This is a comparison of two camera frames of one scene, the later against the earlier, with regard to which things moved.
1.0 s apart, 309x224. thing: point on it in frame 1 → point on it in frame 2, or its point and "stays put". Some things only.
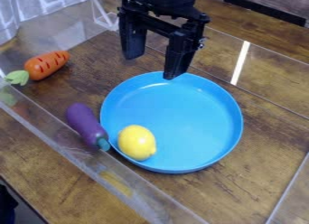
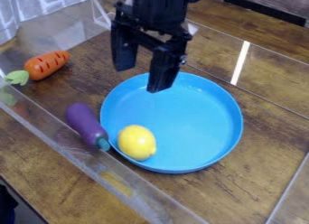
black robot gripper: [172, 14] → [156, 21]
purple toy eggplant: [82, 118] stays put
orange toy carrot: [40, 67] stays put
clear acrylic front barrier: [109, 172] stays put
